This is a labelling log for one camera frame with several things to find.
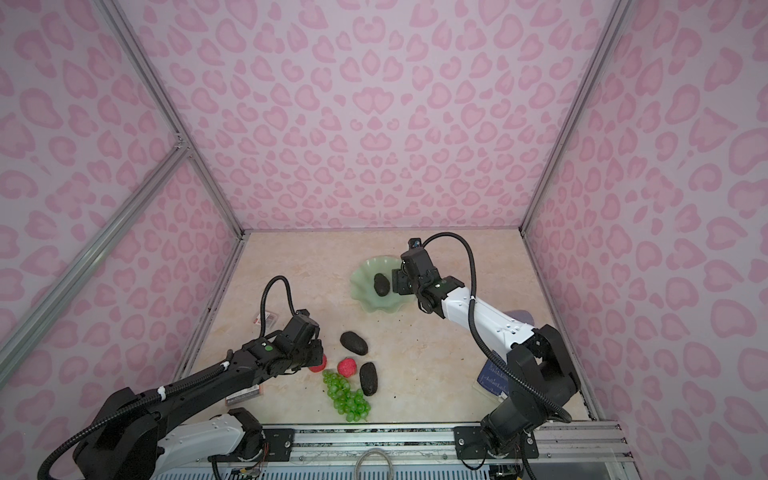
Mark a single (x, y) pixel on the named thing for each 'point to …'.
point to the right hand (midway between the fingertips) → (408, 272)
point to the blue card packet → (493, 378)
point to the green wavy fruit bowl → (362, 286)
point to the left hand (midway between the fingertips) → (322, 346)
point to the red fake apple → (319, 368)
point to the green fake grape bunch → (352, 404)
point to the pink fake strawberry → (347, 367)
